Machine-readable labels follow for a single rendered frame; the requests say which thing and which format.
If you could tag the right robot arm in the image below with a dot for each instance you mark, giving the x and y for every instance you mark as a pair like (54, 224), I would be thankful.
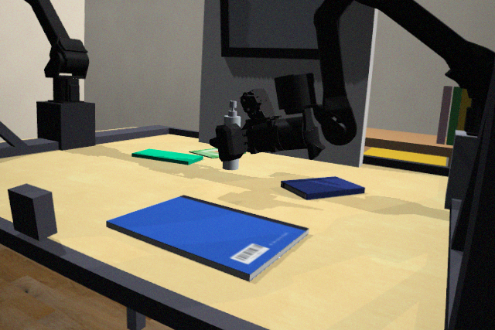
(471, 66)

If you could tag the green flat rectangular slab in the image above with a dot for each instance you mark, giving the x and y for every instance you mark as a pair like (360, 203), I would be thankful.
(167, 156)

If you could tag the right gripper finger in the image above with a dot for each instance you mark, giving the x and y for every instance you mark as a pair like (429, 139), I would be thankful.
(244, 128)
(213, 142)

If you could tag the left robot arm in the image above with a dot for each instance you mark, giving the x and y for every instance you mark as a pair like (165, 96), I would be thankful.
(67, 55)

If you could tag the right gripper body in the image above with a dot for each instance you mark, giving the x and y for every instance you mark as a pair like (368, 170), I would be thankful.
(260, 138)

